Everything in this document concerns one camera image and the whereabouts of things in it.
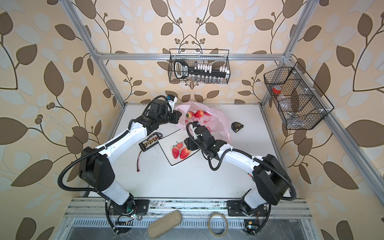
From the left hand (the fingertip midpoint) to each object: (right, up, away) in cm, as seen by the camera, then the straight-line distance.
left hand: (182, 111), depth 82 cm
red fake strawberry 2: (+1, -25, +7) cm, 26 cm away
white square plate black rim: (-12, -21, +14) cm, 28 cm away
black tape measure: (+36, -9, +22) cm, 43 cm away
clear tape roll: (+18, -55, -12) cm, 59 cm away
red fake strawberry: (-5, -24, +7) cm, 25 cm away
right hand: (+4, -17, +2) cm, 17 cm away
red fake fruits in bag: (+9, 0, +29) cm, 31 cm away
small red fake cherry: (-3, -21, +11) cm, 24 cm away
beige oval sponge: (-7, -52, -15) cm, 55 cm away
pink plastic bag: (+18, -3, +27) cm, 33 cm away
